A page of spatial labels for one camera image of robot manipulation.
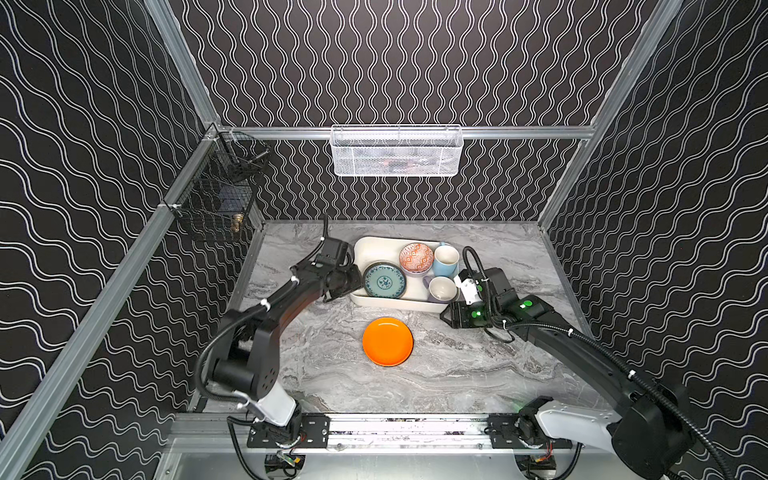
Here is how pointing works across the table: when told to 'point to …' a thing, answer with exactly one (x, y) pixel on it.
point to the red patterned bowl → (416, 258)
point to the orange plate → (388, 341)
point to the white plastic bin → (371, 250)
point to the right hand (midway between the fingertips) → (450, 316)
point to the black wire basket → (213, 196)
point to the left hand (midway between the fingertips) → (361, 280)
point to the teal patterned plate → (384, 280)
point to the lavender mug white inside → (441, 289)
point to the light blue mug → (446, 261)
